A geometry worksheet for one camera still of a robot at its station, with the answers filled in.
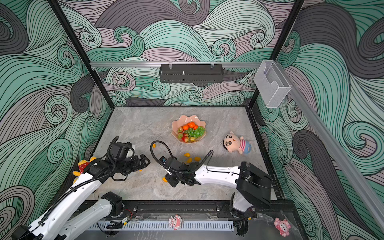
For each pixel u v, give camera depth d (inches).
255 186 16.4
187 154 36.4
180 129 39.7
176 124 40.8
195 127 39.9
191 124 39.8
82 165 32.8
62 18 29.3
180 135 38.4
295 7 28.1
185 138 37.4
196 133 37.4
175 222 26.4
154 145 27.1
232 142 35.3
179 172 22.5
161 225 27.5
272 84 32.0
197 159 36.2
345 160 19.3
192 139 37.4
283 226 25.9
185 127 39.7
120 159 23.3
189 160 35.5
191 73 37.4
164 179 32.1
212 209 29.2
